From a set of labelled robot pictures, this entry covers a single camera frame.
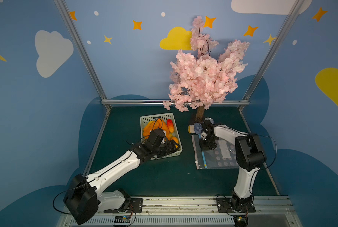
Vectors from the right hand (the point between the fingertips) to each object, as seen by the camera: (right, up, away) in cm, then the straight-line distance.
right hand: (204, 148), depth 97 cm
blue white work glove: (-4, +13, +11) cm, 17 cm away
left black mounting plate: (-45, -26, -23) cm, 57 cm away
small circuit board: (-49, -33, -24) cm, 64 cm away
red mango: (-24, +15, +8) cm, 29 cm away
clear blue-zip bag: (+11, -5, -4) cm, 13 cm away
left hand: (-20, +5, -19) cm, 28 cm away
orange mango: (-33, +16, +6) cm, 37 cm away
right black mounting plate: (+6, -26, -22) cm, 35 cm away
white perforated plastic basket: (-27, +22, +12) cm, 37 cm away
